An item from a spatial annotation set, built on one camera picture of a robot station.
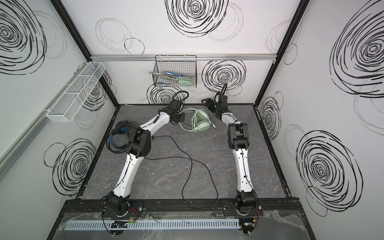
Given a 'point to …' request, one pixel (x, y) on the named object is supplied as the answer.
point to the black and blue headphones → (117, 141)
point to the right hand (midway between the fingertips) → (202, 101)
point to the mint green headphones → (202, 123)
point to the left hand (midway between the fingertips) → (183, 116)
